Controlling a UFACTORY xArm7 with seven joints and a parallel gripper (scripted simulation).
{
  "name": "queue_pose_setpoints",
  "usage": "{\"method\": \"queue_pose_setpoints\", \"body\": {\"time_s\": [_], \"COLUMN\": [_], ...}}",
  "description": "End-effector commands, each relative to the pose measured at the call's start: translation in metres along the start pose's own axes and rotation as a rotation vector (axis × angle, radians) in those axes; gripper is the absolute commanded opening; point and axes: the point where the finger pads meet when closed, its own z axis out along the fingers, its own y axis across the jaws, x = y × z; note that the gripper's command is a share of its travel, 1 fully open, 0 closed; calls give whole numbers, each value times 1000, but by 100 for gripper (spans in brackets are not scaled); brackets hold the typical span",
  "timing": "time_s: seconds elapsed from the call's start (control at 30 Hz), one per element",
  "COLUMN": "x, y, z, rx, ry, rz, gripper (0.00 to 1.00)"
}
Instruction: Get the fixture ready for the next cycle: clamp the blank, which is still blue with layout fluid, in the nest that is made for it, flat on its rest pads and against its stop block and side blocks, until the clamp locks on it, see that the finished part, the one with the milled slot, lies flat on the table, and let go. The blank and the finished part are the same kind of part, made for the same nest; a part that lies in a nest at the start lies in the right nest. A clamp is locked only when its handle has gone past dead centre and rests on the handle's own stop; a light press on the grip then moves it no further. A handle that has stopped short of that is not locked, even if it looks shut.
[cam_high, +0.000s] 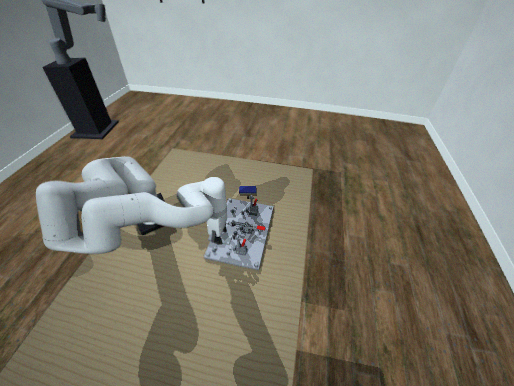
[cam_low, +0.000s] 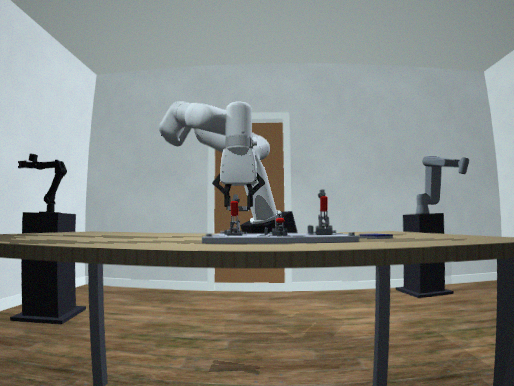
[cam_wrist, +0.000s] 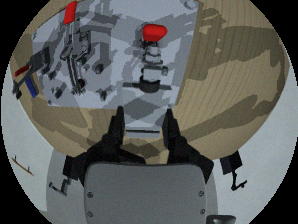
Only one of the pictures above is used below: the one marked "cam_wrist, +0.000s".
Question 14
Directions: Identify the blue plate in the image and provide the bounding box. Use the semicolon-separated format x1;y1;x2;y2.
25;75;39;98

